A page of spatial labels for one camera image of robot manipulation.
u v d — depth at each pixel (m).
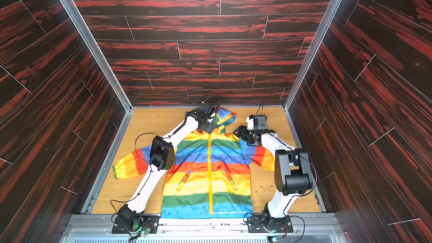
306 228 0.69
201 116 0.79
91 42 0.84
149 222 0.74
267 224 0.67
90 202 0.82
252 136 0.72
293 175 0.47
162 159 0.66
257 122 0.75
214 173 0.89
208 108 0.85
